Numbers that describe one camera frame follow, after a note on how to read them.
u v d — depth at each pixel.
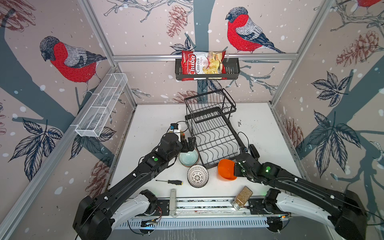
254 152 0.90
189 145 0.70
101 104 0.79
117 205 0.43
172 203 0.71
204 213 0.73
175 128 0.67
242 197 0.73
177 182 0.81
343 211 0.41
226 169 0.84
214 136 0.98
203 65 0.88
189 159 0.86
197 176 0.80
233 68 0.95
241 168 0.63
